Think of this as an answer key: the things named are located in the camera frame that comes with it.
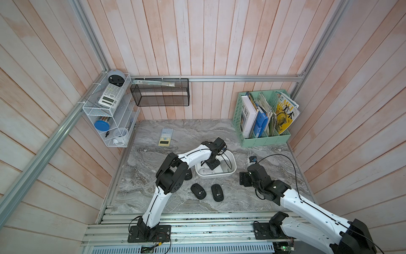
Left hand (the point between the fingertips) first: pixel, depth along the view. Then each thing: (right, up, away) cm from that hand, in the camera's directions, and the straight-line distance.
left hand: (209, 163), depth 97 cm
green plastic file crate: (+52, +16, +7) cm, 55 cm away
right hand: (+19, -3, -12) cm, 23 cm away
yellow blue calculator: (-30, +16, +13) cm, 37 cm away
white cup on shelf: (-49, +17, -14) cm, 54 cm away
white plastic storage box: (+12, -2, 0) cm, 12 cm away
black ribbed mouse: (-12, -6, -7) cm, 15 cm away
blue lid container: (-55, +22, -20) cm, 62 cm away
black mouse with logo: (+4, -14, -12) cm, 19 cm away
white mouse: (-4, -4, -6) cm, 8 cm away
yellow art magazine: (+51, +33, +3) cm, 61 cm away
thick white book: (+23, +31, -6) cm, 39 cm away
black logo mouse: (-6, -13, -13) cm, 20 cm away
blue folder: (+32, +25, -2) cm, 40 cm away
